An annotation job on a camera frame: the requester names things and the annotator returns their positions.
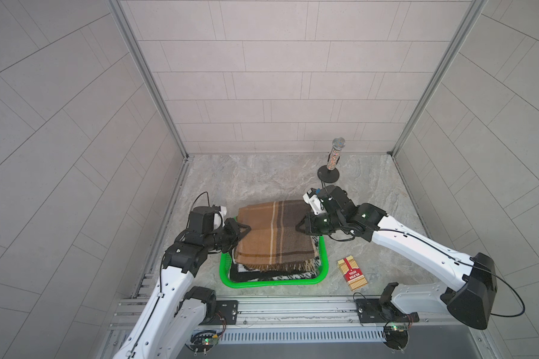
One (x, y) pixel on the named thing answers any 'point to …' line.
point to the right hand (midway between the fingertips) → (296, 229)
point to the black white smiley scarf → (244, 274)
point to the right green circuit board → (396, 336)
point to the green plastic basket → (278, 283)
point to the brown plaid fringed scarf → (273, 243)
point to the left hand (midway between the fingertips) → (253, 226)
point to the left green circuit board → (203, 342)
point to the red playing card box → (351, 272)
